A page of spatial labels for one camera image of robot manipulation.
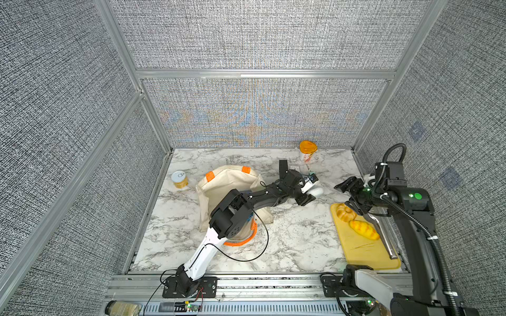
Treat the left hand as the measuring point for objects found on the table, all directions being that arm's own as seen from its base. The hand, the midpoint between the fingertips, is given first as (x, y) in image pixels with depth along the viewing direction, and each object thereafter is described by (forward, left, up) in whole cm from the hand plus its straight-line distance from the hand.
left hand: (315, 191), depth 92 cm
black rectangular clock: (+16, +13, -1) cm, 20 cm away
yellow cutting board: (-26, -16, -10) cm, 32 cm away
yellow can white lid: (+12, +66, -2) cm, 67 cm away
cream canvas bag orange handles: (-1, +45, +11) cm, 46 cm away
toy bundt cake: (-10, -12, -3) cm, 16 cm away
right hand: (-11, -1, +20) cm, 23 cm away
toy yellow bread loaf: (-17, -18, -4) cm, 26 cm away
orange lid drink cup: (+26, -2, +2) cm, 26 cm away
